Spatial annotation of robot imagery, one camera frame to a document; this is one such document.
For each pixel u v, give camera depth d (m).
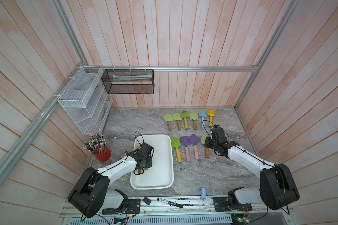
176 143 0.96
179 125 1.07
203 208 0.73
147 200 0.76
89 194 0.41
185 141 0.99
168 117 1.12
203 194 0.76
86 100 0.71
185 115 1.13
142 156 0.68
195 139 1.00
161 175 0.84
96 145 0.78
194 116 1.14
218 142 0.69
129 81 1.04
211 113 1.15
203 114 1.14
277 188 0.42
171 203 0.75
